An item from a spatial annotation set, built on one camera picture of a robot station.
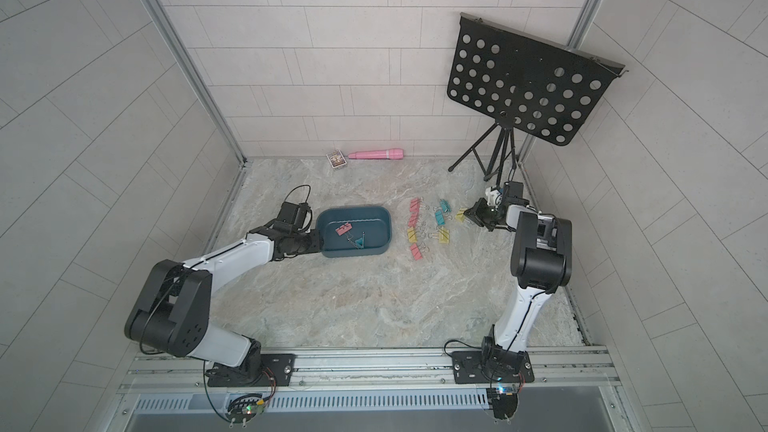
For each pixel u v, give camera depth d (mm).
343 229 949
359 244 889
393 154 1156
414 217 991
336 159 1154
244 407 683
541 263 518
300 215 725
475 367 713
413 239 937
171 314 427
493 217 847
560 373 712
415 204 1020
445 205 1020
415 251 911
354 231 963
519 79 777
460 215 986
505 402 680
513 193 801
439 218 989
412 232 958
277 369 705
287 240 667
